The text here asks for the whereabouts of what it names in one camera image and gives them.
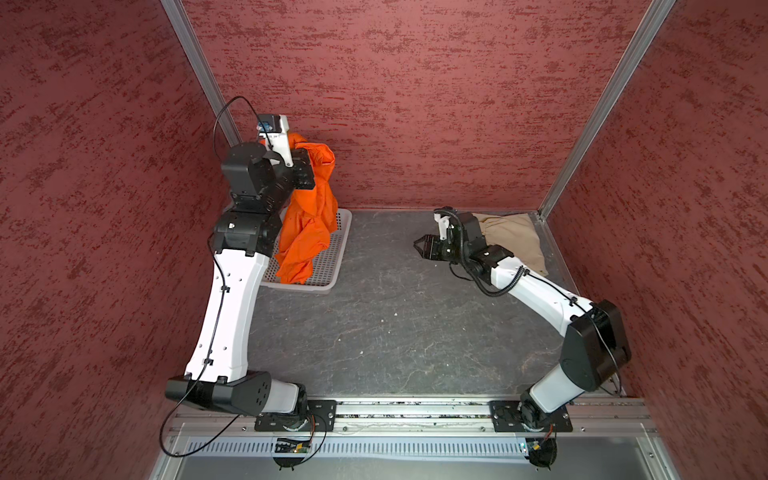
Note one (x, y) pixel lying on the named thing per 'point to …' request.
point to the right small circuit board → (541, 451)
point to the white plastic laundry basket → (326, 268)
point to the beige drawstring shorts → (517, 234)
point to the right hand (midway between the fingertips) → (418, 250)
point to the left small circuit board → (292, 447)
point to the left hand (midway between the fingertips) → (304, 156)
